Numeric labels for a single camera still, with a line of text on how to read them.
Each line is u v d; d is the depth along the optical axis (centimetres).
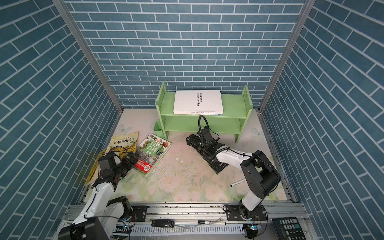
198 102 83
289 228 69
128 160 76
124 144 100
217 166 89
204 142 69
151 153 93
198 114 80
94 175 82
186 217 74
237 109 85
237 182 84
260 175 46
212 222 71
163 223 71
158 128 102
